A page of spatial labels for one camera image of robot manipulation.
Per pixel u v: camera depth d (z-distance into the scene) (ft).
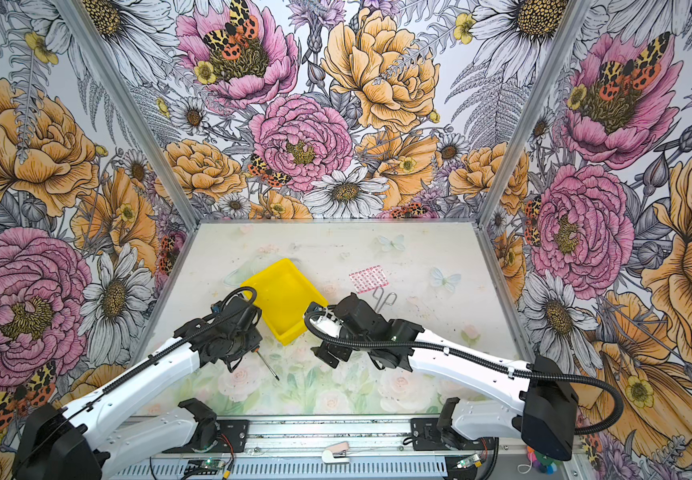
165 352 1.69
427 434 2.44
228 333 1.95
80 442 1.28
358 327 1.84
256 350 2.67
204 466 2.33
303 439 2.49
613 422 1.40
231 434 2.45
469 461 2.35
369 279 3.45
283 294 3.32
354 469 2.55
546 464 2.30
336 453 2.32
